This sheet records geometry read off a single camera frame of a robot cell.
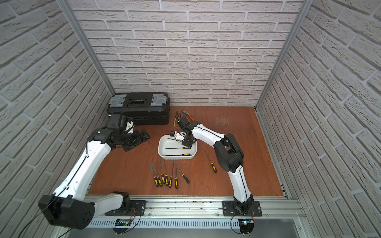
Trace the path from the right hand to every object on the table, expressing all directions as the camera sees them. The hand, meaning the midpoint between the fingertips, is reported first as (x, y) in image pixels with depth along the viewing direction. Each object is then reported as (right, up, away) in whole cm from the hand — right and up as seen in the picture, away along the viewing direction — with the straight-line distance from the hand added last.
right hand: (189, 139), depth 97 cm
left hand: (-22, +3, -20) cm, 30 cm away
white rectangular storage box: (-11, -6, -2) cm, 13 cm away
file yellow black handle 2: (-5, -10, -4) cm, 12 cm away
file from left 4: (-7, -24, -16) cm, 29 cm away
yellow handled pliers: (-11, +14, +16) cm, 24 cm away
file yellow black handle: (-5, -6, -2) cm, 8 cm away
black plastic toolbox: (-29, +20, -2) cm, 35 cm away
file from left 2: (-13, -20, -13) cm, 27 cm away
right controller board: (+29, -39, -26) cm, 55 cm away
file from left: (-16, -19, -12) cm, 28 cm away
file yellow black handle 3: (+14, -14, -7) cm, 21 cm away
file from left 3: (-10, -21, -13) cm, 27 cm away
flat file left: (-18, -20, -13) cm, 30 cm away
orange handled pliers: (-3, +17, +17) cm, 24 cm away
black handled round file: (-3, -19, -13) cm, 23 cm away
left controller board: (-33, -39, -24) cm, 57 cm away
